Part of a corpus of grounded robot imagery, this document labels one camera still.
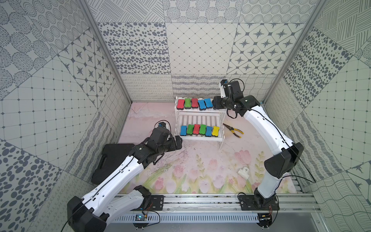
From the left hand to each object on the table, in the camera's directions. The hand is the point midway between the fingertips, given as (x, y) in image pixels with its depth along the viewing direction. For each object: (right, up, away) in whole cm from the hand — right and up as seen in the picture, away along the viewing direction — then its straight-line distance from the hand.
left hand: (175, 138), depth 76 cm
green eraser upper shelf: (+7, +19, +4) cm, 21 cm away
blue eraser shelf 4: (+19, +3, +10) cm, 22 cm away
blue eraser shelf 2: (+18, +19, +4) cm, 27 cm away
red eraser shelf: (+2, +19, +6) cm, 20 cm away
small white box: (+39, -21, +6) cm, 45 cm away
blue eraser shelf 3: (+4, +3, +11) cm, 12 cm away
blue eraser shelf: (+15, +19, +4) cm, 24 cm away
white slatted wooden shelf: (+12, +10, +18) cm, 24 cm away
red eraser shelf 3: (+12, +4, +11) cm, 16 cm away
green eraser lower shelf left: (+8, +4, +11) cm, 14 cm away
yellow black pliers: (+39, +2, +28) cm, 48 cm away
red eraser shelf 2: (+10, +19, +4) cm, 22 cm away
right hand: (+24, +19, +5) cm, 31 cm away
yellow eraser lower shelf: (+23, +3, +11) cm, 26 cm away
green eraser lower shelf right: (+16, +4, +11) cm, 19 cm away
